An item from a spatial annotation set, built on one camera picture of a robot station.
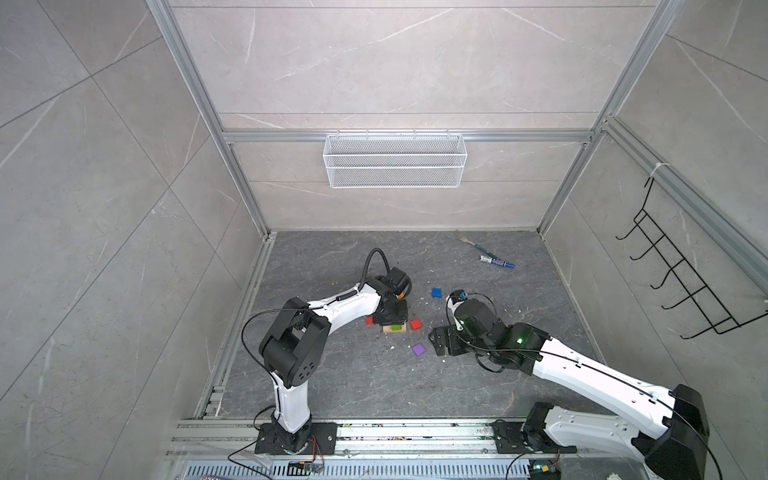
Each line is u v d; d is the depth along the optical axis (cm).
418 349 89
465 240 118
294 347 48
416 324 94
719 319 59
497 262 110
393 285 73
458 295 69
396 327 90
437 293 101
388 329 90
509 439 73
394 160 101
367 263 71
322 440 73
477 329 56
